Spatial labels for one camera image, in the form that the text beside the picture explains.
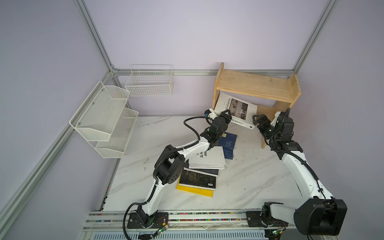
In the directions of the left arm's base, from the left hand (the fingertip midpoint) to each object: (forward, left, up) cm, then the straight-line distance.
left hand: (230, 110), depth 85 cm
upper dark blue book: (-3, -2, -25) cm, 26 cm away
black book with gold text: (-31, +20, -25) cm, 45 cm away
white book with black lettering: (-20, +9, -21) cm, 30 cm away
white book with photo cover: (+1, -7, -2) cm, 8 cm away
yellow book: (-37, +20, -27) cm, 50 cm away
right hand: (-9, -12, +2) cm, 15 cm away
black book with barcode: (-27, +10, -24) cm, 37 cm away
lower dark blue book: (-12, -2, -27) cm, 30 cm away
